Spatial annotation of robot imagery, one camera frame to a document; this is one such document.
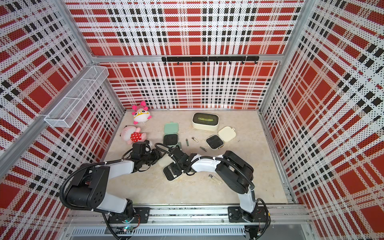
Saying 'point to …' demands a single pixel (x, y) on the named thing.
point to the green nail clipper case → (171, 134)
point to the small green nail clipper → (187, 142)
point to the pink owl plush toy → (141, 114)
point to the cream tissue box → (205, 121)
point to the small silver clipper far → (195, 139)
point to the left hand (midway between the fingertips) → (166, 153)
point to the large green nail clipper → (179, 144)
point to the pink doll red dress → (132, 134)
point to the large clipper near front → (215, 179)
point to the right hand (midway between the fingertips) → (176, 166)
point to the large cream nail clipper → (171, 171)
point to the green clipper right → (203, 148)
